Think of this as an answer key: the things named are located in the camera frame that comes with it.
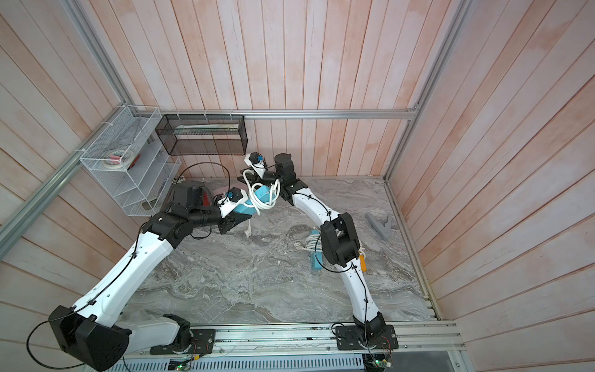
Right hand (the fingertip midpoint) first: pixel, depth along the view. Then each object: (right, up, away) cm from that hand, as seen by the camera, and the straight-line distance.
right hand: (240, 175), depth 87 cm
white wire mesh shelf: (-32, +2, -4) cm, 33 cm away
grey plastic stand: (+58, -22, +13) cm, 64 cm away
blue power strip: (+30, -33, +8) cm, 46 cm away
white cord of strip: (+28, -26, +3) cm, 39 cm away
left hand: (+5, -14, -14) cm, 20 cm away
